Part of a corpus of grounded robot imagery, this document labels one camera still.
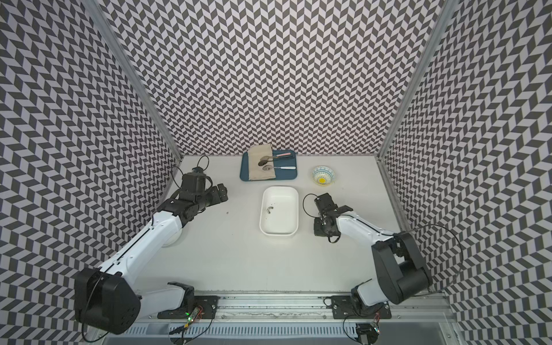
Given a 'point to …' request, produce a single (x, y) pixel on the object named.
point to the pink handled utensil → (284, 154)
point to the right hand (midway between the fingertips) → (323, 234)
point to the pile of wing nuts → (268, 209)
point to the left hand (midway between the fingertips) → (216, 193)
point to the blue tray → (281, 175)
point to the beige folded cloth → (255, 153)
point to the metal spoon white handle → (269, 167)
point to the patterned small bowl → (323, 175)
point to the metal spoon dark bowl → (263, 162)
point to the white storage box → (279, 211)
